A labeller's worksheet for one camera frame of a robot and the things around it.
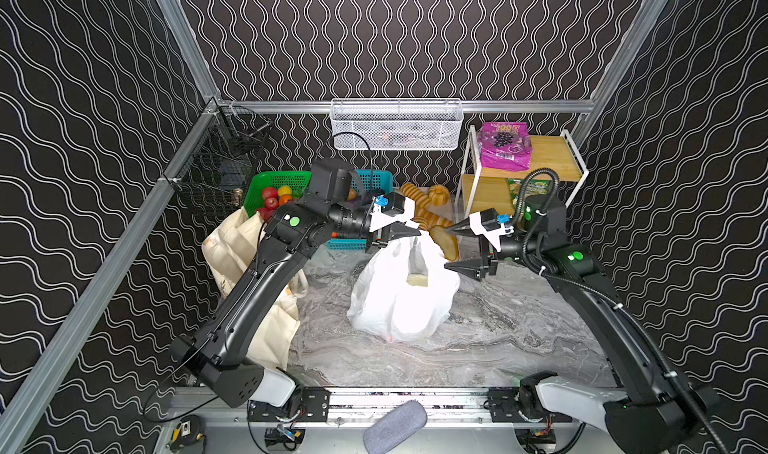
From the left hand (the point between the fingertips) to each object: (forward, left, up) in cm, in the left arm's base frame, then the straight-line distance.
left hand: (423, 225), depth 56 cm
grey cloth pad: (-27, +5, -40) cm, 49 cm away
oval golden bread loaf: (+26, -11, -37) cm, 47 cm away
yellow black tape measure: (-30, +53, -39) cm, 73 cm away
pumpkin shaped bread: (+50, -10, -39) cm, 64 cm away
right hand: (+3, -5, -9) cm, 11 cm away
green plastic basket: (+47, +57, -29) cm, 79 cm away
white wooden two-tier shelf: (+36, -39, -11) cm, 54 cm away
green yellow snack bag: (+39, -39, -25) cm, 61 cm away
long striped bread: (+38, -5, -39) cm, 55 cm away
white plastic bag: (-4, +4, -18) cm, 19 cm away
